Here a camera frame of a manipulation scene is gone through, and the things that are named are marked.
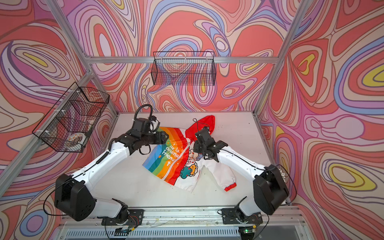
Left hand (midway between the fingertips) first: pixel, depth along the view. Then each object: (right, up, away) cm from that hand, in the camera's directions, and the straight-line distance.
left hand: (165, 136), depth 82 cm
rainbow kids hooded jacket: (+5, -17, +9) cm, 19 cm away
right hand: (+18, -8, +3) cm, 20 cm away
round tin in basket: (-40, 0, -10) cm, 42 cm away
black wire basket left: (-48, +5, -9) cm, 49 cm away
